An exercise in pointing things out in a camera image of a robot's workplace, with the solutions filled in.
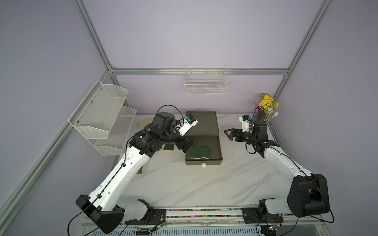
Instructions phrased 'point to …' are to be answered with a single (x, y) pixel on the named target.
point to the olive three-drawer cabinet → (205, 118)
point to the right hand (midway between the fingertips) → (230, 133)
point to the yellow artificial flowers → (266, 103)
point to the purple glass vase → (259, 115)
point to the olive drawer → (209, 136)
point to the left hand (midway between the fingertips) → (188, 136)
